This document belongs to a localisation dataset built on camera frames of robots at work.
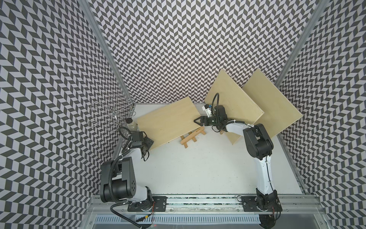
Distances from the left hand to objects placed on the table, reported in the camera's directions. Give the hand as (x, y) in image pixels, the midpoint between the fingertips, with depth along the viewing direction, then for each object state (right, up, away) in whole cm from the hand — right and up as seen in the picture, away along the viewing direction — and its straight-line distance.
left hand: (149, 143), depth 94 cm
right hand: (+32, +15, +4) cm, 35 cm away
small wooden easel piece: (+24, +2, -3) cm, 24 cm away
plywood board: (+80, +20, -12) cm, 83 cm away
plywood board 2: (+56, +24, -10) cm, 62 cm away
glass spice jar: (-13, +12, +2) cm, 18 cm away
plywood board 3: (+13, +14, +6) cm, 20 cm away
